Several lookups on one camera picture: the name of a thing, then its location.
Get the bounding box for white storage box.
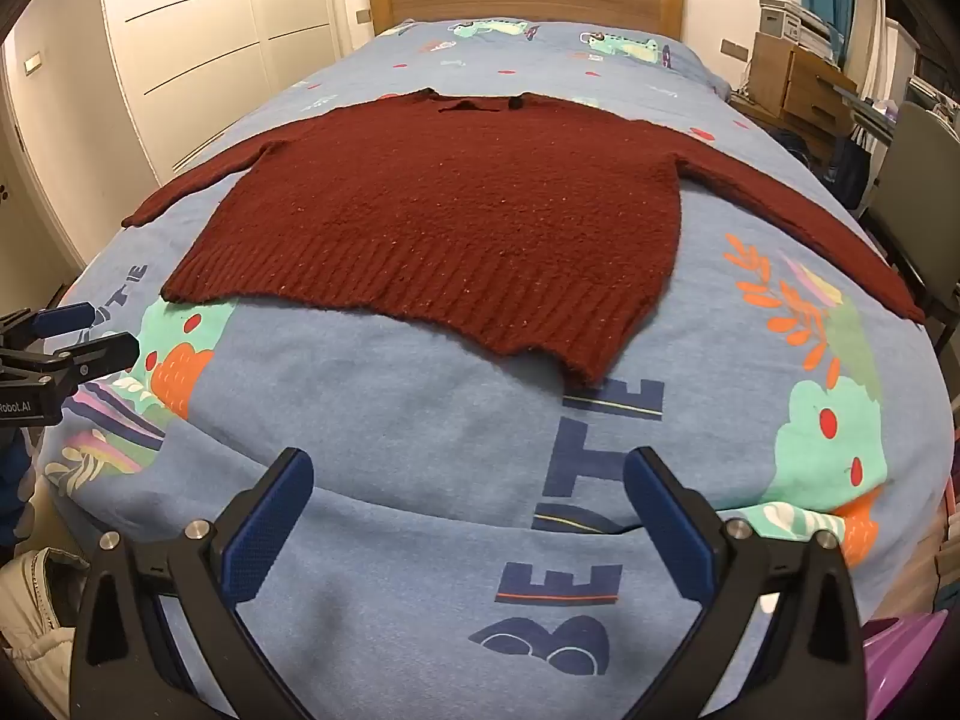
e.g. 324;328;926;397
757;0;835;55

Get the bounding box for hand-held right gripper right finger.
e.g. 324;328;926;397
622;446;875;720

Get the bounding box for blue printed blanket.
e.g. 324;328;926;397
34;15;955;720

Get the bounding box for dark red knitted sweater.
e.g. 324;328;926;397
121;88;927;391

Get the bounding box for purple plastic item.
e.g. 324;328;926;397
859;607;955;720

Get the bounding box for wooden nightstand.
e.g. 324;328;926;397
750;31;860;122

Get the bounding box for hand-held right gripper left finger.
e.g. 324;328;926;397
71;448;331;720

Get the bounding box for grey chair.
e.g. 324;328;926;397
862;101;960;331

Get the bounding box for white wardrobe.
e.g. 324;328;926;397
97;0;342;188

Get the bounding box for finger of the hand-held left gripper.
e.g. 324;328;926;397
0;334;142;392
0;302;96;350

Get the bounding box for white padded jacket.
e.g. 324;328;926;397
0;547;85;691

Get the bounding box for dark blue bag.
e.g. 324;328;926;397
823;133;872;205

